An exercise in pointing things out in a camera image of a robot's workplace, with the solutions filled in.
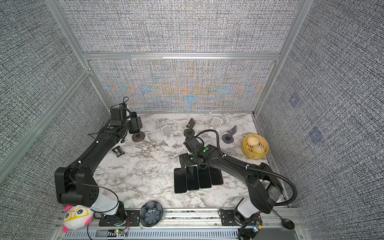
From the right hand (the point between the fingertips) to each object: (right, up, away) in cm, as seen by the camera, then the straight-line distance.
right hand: (186, 159), depth 84 cm
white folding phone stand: (+20, +21, +20) cm, 35 cm away
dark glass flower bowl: (-18, -25, -10) cm, 32 cm away
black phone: (-25, +19, -4) cm, 32 cm away
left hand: (-31, +22, +3) cm, 39 cm away
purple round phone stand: (+28, +10, +16) cm, 33 cm away
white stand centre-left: (-12, +10, +16) cm, 23 cm away
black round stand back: (+1, +14, +23) cm, 27 cm away
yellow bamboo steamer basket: (+43, +5, +11) cm, 45 cm away
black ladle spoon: (+48, -28, -13) cm, 57 cm away
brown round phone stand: (-35, +11, +20) cm, 42 cm away
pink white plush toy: (-50, -23, -16) cm, 58 cm away
